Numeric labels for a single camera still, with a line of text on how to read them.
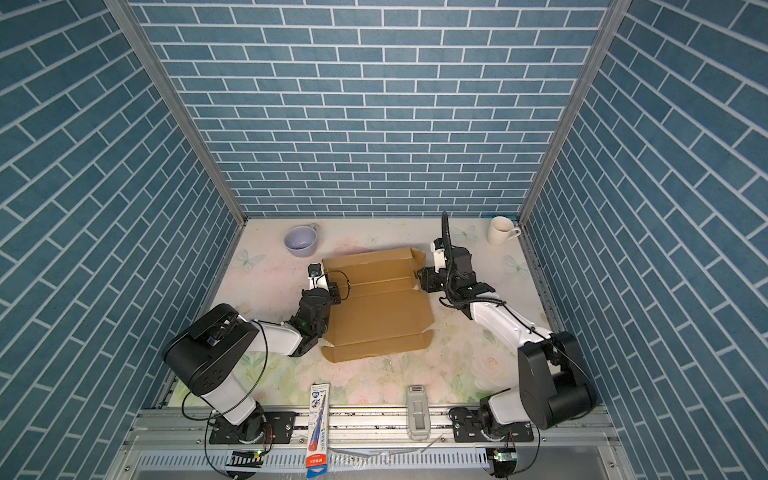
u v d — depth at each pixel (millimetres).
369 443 725
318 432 722
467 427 736
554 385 427
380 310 959
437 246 789
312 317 700
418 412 743
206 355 469
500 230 1062
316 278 763
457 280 678
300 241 1094
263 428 704
